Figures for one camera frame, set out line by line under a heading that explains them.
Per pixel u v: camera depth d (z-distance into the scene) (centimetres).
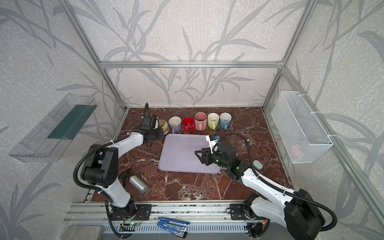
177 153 98
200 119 102
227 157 61
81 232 66
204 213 75
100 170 48
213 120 102
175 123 105
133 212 68
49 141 64
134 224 71
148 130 75
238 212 72
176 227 68
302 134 62
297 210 40
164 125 99
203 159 69
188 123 105
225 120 101
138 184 79
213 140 69
